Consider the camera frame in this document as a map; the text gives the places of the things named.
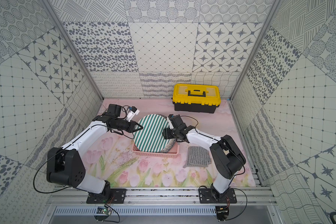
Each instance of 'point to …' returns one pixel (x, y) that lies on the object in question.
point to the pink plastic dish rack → (172, 151)
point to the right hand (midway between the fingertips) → (167, 133)
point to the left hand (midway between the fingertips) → (139, 124)
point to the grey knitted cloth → (198, 157)
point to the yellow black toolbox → (196, 98)
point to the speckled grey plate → (171, 143)
